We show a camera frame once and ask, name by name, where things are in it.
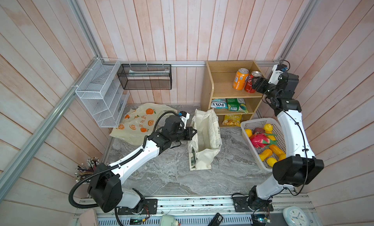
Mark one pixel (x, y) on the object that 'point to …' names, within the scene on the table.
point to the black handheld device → (216, 220)
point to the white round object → (167, 220)
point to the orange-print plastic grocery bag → (140, 122)
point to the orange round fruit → (249, 132)
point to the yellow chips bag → (233, 120)
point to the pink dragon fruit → (261, 140)
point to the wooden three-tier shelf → (217, 92)
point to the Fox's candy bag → (219, 103)
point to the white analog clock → (293, 216)
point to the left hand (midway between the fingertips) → (197, 134)
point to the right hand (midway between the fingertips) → (257, 78)
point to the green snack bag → (237, 104)
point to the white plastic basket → (259, 122)
